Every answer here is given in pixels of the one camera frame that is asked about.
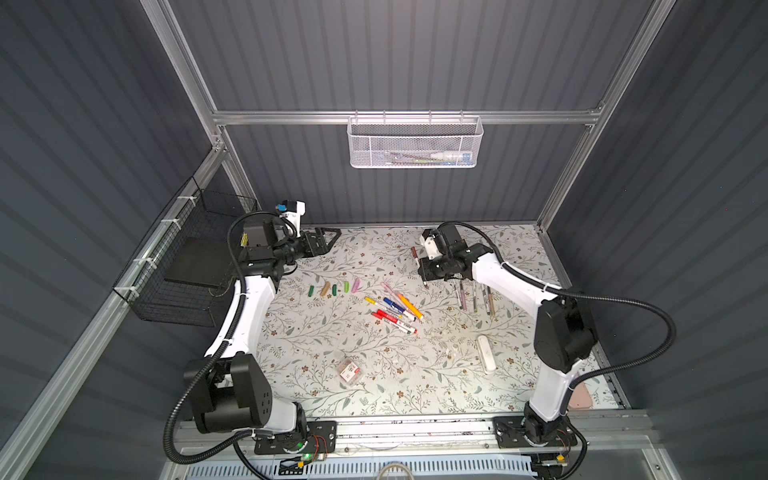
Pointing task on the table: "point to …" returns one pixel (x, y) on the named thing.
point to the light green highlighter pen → (475, 300)
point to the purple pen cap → (356, 285)
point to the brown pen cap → (325, 288)
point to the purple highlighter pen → (463, 297)
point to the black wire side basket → (185, 265)
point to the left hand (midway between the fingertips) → (329, 233)
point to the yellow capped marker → (383, 306)
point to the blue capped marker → (399, 309)
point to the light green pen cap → (347, 286)
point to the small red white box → (349, 371)
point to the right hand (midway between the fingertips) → (422, 271)
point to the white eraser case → (486, 355)
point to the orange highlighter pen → (416, 311)
